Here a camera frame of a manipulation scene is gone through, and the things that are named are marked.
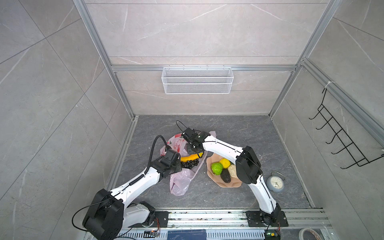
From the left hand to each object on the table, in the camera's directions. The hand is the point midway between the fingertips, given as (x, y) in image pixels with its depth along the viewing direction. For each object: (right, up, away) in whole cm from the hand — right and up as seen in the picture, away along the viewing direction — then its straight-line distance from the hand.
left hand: (178, 162), depth 86 cm
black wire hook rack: (+77, +9, -21) cm, 81 cm away
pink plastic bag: (+2, -9, -6) cm, 10 cm away
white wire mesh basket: (+12, +53, +14) cm, 56 cm away
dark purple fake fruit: (+27, -7, -4) cm, 28 cm away
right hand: (+8, +7, +8) cm, 14 cm away
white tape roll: (+61, -29, -17) cm, 69 cm away
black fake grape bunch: (+7, -2, +4) cm, 8 cm away
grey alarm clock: (+55, -10, -4) cm, 56 cm away
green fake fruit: (+22, -2, -4) cm, 23 cm away
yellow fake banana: (+7, +1, +7) cm, 10 cm away
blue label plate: (+11, -30, -17) cm, 36 cm away
